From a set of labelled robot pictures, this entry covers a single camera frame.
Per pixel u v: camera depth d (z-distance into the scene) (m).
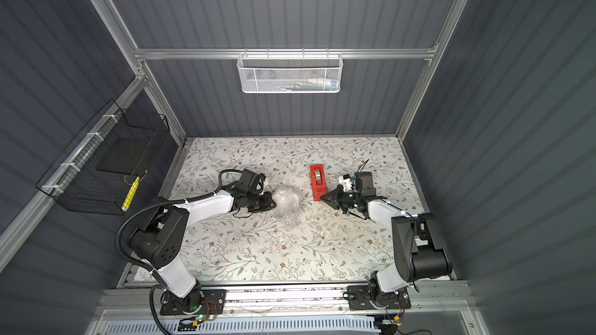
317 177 0.96
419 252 0.45
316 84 0.91
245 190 0.74
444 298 0.74
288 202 0.91
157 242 0.47
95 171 0.71
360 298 0.74
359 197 0.74
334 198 0.79
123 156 0.74
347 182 0.87
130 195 0.68
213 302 0.72
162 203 0.51
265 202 0.83
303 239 0.87
